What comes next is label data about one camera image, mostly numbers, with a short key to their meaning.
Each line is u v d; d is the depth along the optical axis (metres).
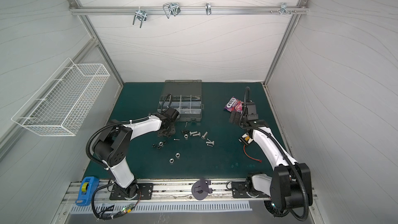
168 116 0.76
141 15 0.79
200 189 0.73
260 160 0.82
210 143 0.89
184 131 0.93
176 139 0.91
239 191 0.73
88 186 0.71
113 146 0.48
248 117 0.65
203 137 0.91
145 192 0.74
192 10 0.78
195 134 0.93
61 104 0.69
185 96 1.08
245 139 0.90
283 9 0.77
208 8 0.78
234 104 1.04
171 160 0.82
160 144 0.88
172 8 0.77
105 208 0.72
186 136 0.91
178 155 0.84
